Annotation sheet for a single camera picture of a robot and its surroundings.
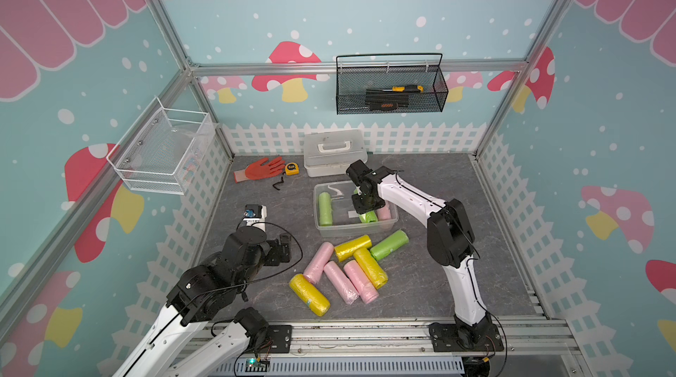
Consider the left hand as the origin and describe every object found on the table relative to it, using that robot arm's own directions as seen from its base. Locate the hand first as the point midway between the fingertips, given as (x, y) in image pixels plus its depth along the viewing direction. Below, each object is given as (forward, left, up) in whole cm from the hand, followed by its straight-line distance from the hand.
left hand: (274, 240), depth 68 cm
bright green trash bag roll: (+16, -26, -14) cm, 34 cm away
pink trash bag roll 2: (0, -9, -21) cm, 22 cm away
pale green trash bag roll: (+23, -10, -20) cm, 32 cm away
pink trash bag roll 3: (-4, -18, -20) cm, 27 cm away
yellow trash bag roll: (+6, -19, -19) cm, 28 cm away
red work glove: (+43, +20, -22) cm, 53 cm away
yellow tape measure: (+44, +6, -21) cm, 49 cm away
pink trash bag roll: (+20, -32, -19) cm, 42 cm away
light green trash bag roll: (+9, -34, -21) cm, 41 cm away
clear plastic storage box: (+22, -14, -23) cm, 35 cm away
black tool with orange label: (+46, -32, +11) cm, 57 cm away
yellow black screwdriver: (+52, -37, +12) cm, 65 cm away
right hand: (+22, -25, -17) cm, 38 cm away
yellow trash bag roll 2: (+1, -27, -20) cm, 34 cm away
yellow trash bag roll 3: (-7, -7, -20) cm, 23 cm away
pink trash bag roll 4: (-7, -25, -20) cm, 33 cm away
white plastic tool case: (+44, -12, -12) cm, 47 cm away
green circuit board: (-25, +6, -26) cm, 37 cm away
